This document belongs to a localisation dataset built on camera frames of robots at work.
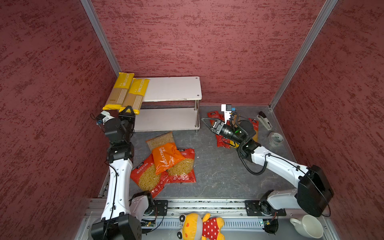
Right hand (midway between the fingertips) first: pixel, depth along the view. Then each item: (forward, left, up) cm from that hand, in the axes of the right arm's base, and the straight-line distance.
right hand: (200, 122), depth 66 cm
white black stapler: (+26, -49, -32) cm, 64 cm away
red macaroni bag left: (-13, +31, -31) cm, 45 cm away
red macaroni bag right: (-11, +9, -31) cm, 34 cm away
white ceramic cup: (-38, -51, -34) cm, 72 cm away
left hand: (+8, +32, +2) cm, 33 cm away
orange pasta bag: (0, +21, -28) cm, 35 cm away
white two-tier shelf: (+25, +15, -1) cm, 30 cm away
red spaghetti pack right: (+23, -42, -33) cm, 58 cm away
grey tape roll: (+12, -54, -35) cm, 65 cm away
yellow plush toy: (-37, +3, -27) cm, 46 cm away
